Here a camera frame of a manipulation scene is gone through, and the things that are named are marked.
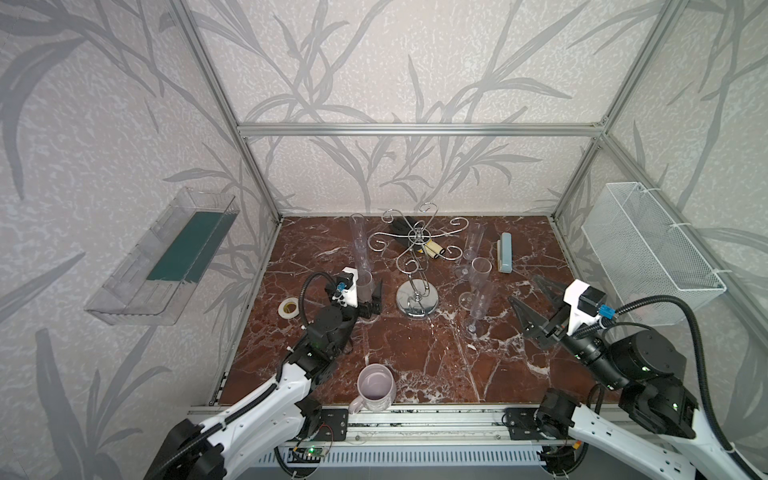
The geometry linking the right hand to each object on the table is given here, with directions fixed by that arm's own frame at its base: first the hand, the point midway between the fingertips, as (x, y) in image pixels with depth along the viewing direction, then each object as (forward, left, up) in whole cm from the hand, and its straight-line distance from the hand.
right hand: (524, 277), depth 55 cm
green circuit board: (-24, +45, -39) cm, 64 cm away
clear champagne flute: (+30, +37, -21) cm, 52 cm away
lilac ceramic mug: (-10, +30, -38) cm, 50 cm away
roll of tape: (+11, +60, -40) cm, 73 cm away
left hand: (+13, +32, -17) cm, 38 cm away
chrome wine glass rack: (+16, +18, -38) cm, 46 cm away
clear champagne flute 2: (+17, 0, -29) cm, 33 cm away
